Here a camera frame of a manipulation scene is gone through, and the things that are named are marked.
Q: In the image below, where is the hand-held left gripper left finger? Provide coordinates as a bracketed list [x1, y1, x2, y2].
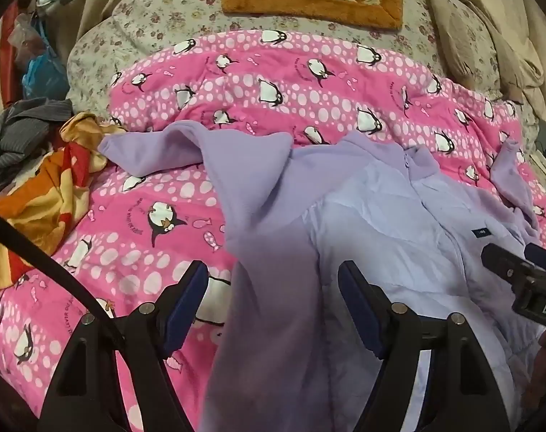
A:
[38, 260, 211, 432]

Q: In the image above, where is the orange yellow red printed cloth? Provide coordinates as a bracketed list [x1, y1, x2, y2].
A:
[0, 112, 127, 292]

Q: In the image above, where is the grey striped garment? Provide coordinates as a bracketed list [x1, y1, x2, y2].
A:
[0, 98, 74, 208]

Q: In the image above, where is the floral quilt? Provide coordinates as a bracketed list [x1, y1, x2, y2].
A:
[66, 0, 539, 127]

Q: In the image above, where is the black cable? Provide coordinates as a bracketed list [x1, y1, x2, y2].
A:
[0, 206, 125, 347]

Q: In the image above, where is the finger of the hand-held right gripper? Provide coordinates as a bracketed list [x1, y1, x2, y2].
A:
[524, 242, 546, 276]
[481, 243, 546, 289]

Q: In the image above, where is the beige crumpled blanket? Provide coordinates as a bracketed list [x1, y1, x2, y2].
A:
[399, 0, 546, 124]

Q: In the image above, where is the purple fleece jacket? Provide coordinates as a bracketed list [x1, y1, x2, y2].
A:
[99, 121, 546, 432]

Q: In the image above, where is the blue plastic bag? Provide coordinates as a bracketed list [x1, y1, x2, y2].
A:
[21, 18, 70, 100]

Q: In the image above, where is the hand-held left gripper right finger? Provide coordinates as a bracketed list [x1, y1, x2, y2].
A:
[338, 261, 512, 432]

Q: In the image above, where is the red bag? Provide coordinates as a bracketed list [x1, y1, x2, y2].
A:
[0, 0, 26, 104]

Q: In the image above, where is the pink penguin print blanket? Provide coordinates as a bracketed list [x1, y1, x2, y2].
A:
[0, 29, 546, 430]

